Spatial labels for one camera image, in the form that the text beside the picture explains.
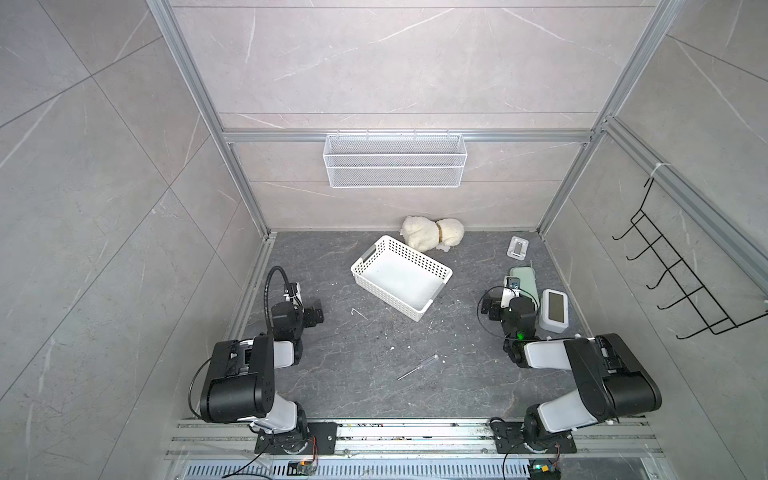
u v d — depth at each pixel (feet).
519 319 2.29
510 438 2.40
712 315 1.96
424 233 3.50
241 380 1.51
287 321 2.35
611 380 1.50
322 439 2.40
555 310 3.04
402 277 3.42
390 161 3.30
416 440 2.44
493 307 2.75
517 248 3.74
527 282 3.30
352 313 3.20
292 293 2.62
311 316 2.77
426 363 2.76
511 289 2.58
